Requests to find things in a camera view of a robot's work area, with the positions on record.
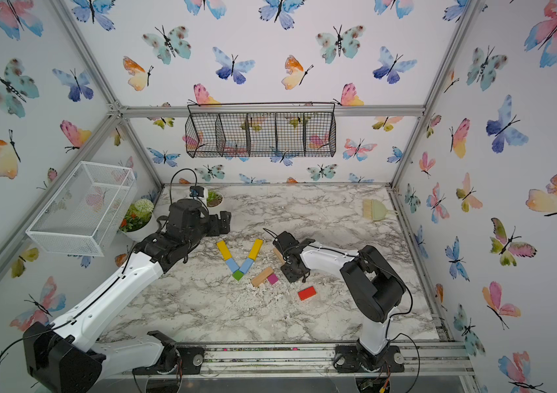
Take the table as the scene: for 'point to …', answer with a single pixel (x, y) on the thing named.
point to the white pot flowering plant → (139, 221)
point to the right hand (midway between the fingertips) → (297, 269)
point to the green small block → (237, 274)
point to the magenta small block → (273, 278)
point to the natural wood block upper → (278, 254)
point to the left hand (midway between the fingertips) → (219, 212)
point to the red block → (307, 293)
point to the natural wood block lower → (261, 277)
